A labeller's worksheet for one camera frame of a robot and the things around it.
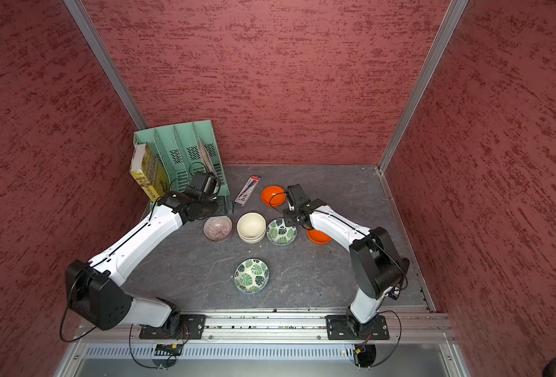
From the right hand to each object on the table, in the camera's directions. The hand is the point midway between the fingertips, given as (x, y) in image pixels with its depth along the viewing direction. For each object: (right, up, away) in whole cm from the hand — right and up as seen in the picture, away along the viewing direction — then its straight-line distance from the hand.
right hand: (292, 219), depth 92 cm
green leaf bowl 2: (-15, -20, -8) cm, 26 cm away
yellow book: (-55, +19, -4) cm, 59 cm away
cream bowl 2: (-17, +1, +1) cm, 17 cm away
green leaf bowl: (-5, -7, +3) cm, 9 cm away
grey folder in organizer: (-38, +25, +12) cm, 47 cm away
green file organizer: (-51, +31, +19) cm, 63 cm away
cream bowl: (-17, -6, +2) cm, 18 cm away
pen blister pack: (-21, +12, +18) cm, 30 cm away
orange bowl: (-8, +9, +12) cm, 17 cm away
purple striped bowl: (-31, -4, +3) cm, 31 cm away
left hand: (-26, +5, -9) cm, 28 cm away
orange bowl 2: (+10, -6, -4) cm, 13 cm away
